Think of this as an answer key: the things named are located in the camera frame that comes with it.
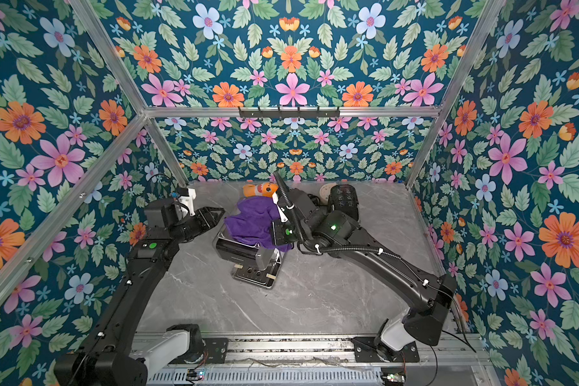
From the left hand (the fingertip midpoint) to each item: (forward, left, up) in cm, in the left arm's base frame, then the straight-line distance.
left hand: (224, 210), depth 75 cm
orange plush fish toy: (+25, -9, -18) cm, 33 cm away
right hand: (-8, -17, +3) cm, 19 cm away
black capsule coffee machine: (+6, -40, -5) cm, 41 cm away
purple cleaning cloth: (-8, -11, +4) cm, 14 cm away
